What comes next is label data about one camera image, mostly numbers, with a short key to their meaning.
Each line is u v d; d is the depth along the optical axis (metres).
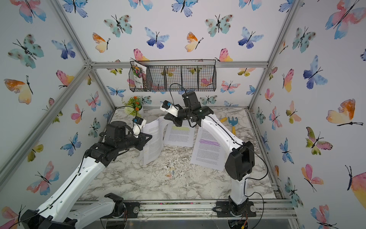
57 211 0.38
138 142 0.64
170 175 0.86
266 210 0.75
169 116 0.70
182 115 0.68
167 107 0.65
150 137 0.73
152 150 0.79
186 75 0.96
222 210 0.74
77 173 0.44
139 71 0.87
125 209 0.72
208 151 0.96
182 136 1.05
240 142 0.49
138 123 0.62
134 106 1.04
